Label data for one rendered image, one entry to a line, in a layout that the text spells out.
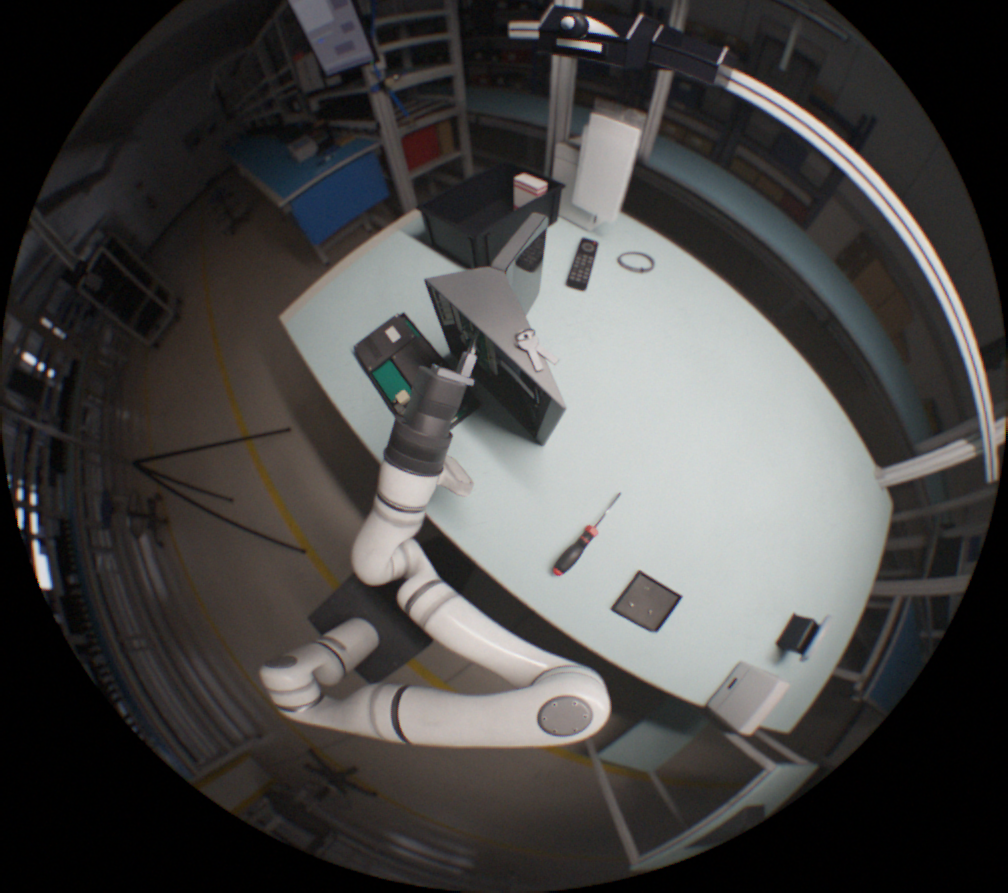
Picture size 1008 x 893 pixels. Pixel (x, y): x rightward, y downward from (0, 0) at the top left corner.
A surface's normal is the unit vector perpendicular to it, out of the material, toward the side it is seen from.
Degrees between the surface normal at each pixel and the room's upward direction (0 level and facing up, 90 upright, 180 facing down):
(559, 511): 0
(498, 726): 25
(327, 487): 0
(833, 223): 90
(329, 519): 0
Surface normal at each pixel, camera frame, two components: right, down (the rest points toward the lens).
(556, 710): -0.28, -0.69
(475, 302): -0.02, -0.37
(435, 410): 0.32, 0.53
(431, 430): 0.52, 0.04
